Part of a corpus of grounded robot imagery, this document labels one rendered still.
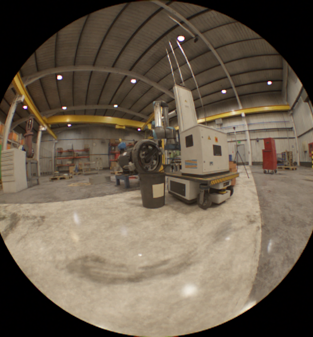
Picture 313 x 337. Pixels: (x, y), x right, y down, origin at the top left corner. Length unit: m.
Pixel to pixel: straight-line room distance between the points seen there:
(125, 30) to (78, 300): 8.51
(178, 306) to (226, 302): 0.17
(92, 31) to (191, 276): 8.68
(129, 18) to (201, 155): 7.88
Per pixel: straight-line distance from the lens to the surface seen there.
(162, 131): 1.46
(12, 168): 3.72
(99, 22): 8.01
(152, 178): 0.99
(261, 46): 10.70
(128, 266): 0.57
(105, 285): 0.54
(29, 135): 4.97
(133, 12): 7.85
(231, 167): 1.96
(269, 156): 4.25
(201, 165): 0.97
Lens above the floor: 0.47
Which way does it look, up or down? 3 degrees down
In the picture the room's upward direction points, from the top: 3 degrees counter-clockwise
